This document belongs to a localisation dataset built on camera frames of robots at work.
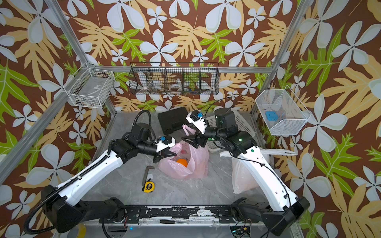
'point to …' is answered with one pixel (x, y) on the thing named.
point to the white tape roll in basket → (175, 85)
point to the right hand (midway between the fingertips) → (186, 131)
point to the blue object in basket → (271, 115)
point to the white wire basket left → (89, 87)
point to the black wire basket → (175, 78)
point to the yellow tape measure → (149, 187)
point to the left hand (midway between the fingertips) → (176, 151)
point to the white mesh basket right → (284, 113)
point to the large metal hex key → (146, 174)
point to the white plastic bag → (241, 182)
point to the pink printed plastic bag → (189, 162)
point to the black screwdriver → (171, 221)
